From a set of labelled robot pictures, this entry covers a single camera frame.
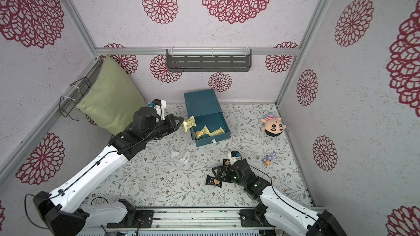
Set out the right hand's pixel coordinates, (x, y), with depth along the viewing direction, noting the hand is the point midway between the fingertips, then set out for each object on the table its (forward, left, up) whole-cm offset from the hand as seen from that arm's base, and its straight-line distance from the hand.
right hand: (217, 169), depth 82 cm
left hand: (+11, +15, +26) cm, 32 cm away
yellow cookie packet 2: (+15, +9, +10) cm, 20 cm away
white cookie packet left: (+11, +25, -5) cm, 28 cm away
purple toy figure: (+8, -28, -5) cm, 29 cm away
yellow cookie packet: (+11, +13, +23) cm, 29 cm away
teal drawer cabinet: (+33, +9, +15) cm, 37 cm away
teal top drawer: (+25, +3, +8) cm, 26 cm away
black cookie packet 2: (+7, -5, -6) cm, 11 cm away
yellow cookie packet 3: (+17, 0, +9) cm, 19 cm away
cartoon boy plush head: (+28, -34, +1) cm, 44 cm away
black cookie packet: (-4, +3, -5) cm, 7 cm away
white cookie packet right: (+8, +18, -5) cm, 20 cm away
